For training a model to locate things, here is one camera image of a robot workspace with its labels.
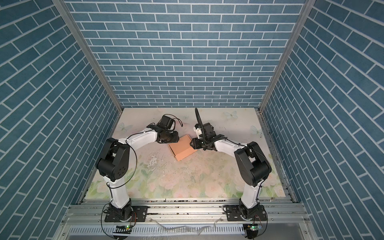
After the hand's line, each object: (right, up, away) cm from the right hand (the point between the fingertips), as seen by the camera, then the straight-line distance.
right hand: (192, 141), depth 94 cm
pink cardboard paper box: (-6, -4, 0) cm, 7 cm away
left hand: (-10, +2, +3) cm, 11 cm away
